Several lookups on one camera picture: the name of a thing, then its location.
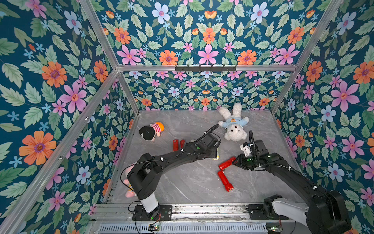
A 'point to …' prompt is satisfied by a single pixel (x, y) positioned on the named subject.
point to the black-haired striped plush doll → (148, 133)
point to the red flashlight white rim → (175, 145)
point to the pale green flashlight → (217, 155)
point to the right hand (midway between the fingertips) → (235, 160)
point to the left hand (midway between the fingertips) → (216, 150)
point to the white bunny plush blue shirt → (233, 123)
